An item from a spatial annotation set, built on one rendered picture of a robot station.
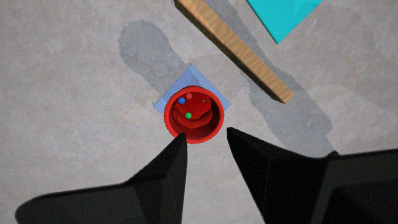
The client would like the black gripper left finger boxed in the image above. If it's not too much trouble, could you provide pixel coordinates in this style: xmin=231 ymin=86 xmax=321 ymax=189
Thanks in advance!
xmin=15 ymin=133 xmax=188 ymax=224

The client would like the red plastic cup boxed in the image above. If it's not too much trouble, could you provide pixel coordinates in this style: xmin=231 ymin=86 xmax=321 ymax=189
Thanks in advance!
xmin=164 ymin=85 xmax=224 ymax=144

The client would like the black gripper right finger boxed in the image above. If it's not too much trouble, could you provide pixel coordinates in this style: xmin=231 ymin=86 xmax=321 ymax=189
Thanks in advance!
xmin=227 ymin=127 xmax=398 ymax=224

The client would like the long wooden plank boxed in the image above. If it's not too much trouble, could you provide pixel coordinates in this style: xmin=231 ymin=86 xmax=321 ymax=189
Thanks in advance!
xmin=174 ymin=0 xmax=294 ymax=104

